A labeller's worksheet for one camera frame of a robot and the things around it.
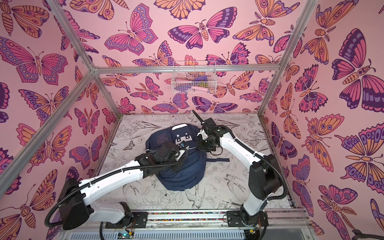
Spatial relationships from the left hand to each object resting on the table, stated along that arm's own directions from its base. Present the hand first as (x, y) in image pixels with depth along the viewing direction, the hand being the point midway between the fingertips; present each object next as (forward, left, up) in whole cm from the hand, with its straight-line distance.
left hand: (182, 157), depth 78 cm
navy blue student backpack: (-7, -4, -6) cm, 10 cm away
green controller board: (-32, +28, -18) cm, 46 cm away
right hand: (+8, -9, -2) cm, 12 cm away
